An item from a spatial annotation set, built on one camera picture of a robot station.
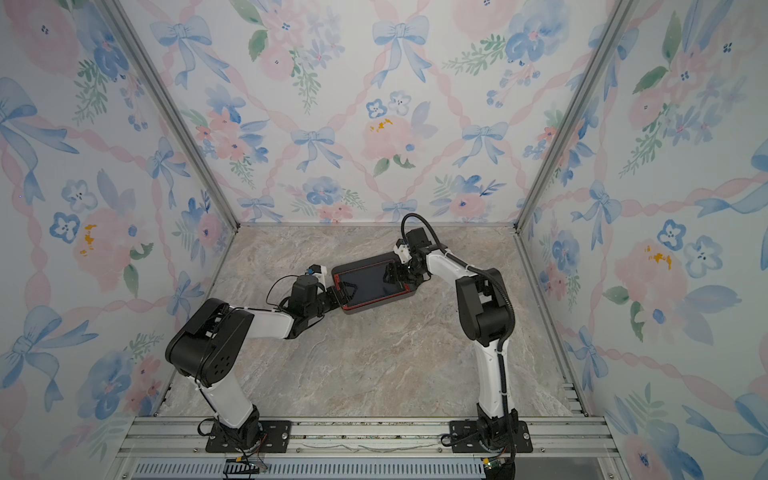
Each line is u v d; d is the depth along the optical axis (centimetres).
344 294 86
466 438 73
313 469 70
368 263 107
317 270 88
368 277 101
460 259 65
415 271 87
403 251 95
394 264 92
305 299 76
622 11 69
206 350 48
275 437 74
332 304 86
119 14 69
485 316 57
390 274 93
